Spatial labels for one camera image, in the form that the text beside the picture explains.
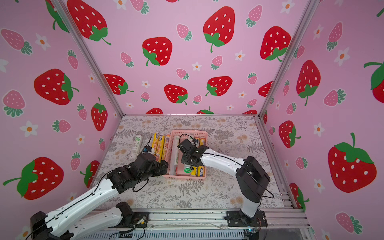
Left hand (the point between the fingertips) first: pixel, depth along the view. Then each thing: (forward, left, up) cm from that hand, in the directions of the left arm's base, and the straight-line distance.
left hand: (164, 164), depth 77 cm
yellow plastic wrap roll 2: (+18, +8, -12) cm, 23 cm away
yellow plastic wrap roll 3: (+18, +4, -11) cm, 22 cm away
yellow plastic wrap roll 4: (+3, -16, -12) cm, 20 cm away
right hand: (+10, -13, -6) cm, 17 cm away
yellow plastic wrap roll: (+23, +12, -12) cm, 28 cm away
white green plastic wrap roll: (+20, +23, -11) cm, 32 cm away
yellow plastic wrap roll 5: (+3, -19, -12) cm, 23 cm away
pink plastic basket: (+4, -5, -13) cm, 15 cm away
